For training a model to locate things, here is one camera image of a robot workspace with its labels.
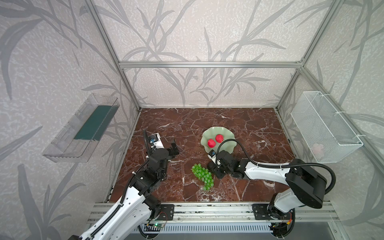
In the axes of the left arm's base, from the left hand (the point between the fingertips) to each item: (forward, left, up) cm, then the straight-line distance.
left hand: (169, 137), depth 75 cm
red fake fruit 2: (+11, -28, -19) cm, 36 cm away
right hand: (-5, -24, -20) cm, 32 cm away
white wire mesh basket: (-7, -69, +13) cm, 70 cm away
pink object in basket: (-5, -74, -1) cm, 74 cm away
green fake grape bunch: (-13, -18, -18) cm, 29 cm away
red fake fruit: (+8, -23, -20) cm, 31 cm away
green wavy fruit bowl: (+17, -23, -20) cm, 35 cm away
